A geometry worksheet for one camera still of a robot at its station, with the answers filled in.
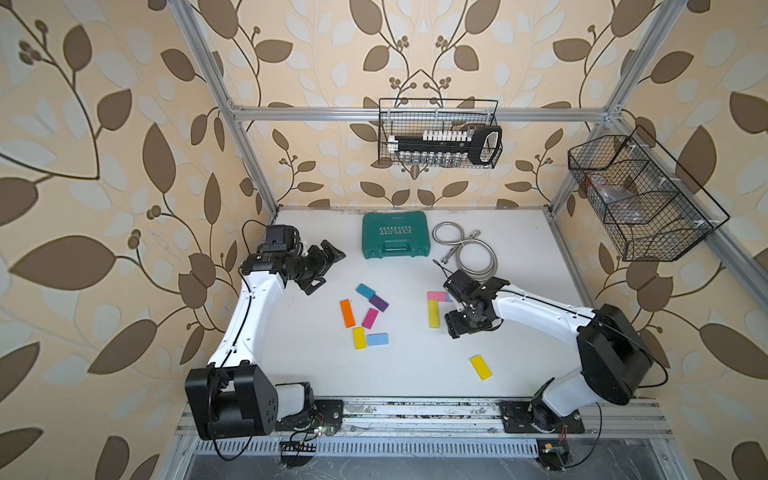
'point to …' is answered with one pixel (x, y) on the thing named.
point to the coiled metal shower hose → (475, 256)
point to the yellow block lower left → (359, 338)
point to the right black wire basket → (652, 209)
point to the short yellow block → (481, 367)
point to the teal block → (365, 291)
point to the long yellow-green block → (433, 314)
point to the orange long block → (347, 313)
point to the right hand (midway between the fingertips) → (460, 328)
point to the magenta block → (370, 318)
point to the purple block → (378, 303)
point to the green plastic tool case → (395, 233)
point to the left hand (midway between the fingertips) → (331, 261)
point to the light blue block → (377, 339)
